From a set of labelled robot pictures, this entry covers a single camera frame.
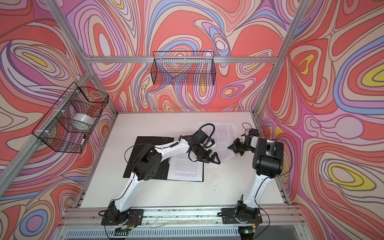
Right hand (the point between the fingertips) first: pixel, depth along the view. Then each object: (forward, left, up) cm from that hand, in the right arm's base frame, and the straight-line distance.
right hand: (229, 149), depth 99 cm
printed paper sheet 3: (+14, 0, -1) cm, 14 cm away
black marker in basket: (-8, +79, +27) cm, 83 cm away
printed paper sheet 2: (-3, +5, +1) cm, 6 cm away
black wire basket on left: (-7, +88, +30) cm, 93 cm away
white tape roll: (-3, +77, +34) cm, 84 cm away
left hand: (-11, +11, +4) cm, 16 cm away
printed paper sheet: (-12, +32, 0) cm, 34 cm away
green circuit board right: (-45, -1, 0) cm, 45 cm away
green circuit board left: (-43, +60, +1) cm, 74 cm away
